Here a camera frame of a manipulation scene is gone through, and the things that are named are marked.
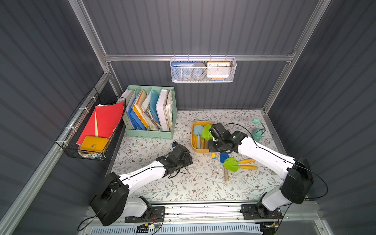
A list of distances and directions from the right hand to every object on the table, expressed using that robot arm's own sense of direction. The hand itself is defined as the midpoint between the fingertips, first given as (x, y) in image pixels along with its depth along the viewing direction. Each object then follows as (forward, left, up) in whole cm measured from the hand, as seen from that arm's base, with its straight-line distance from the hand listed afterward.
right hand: (212, 145), depth 82 cm
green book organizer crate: (+15, +31, -11) cm, 36 cm away
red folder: (+3, +56, +17) cm, 59 cm away
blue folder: (+17, +49, -1) cm, 52 cm away
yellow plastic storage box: (+16, +10, -14) cm, 23 cm away
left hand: (-5, +14, -7) cm, 17 cm away
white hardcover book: (+19, +30, +8) cm, 37 cm away
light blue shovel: (+20, +8, -13) cm, 25 cm away
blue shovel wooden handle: (+1, -9, -15) cm, 17 cm away
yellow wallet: (-10, +55, +17) cm, 59 cm away
